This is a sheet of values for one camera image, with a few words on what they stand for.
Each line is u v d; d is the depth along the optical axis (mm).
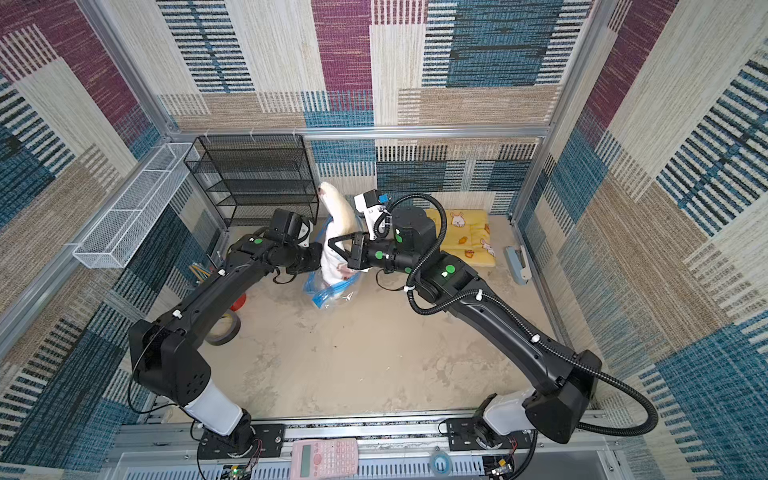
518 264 1024
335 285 698
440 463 714
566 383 389
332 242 605
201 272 893
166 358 437
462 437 732
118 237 714
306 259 724
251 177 1082
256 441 729
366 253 549
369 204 557
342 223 609
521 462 706
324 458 700
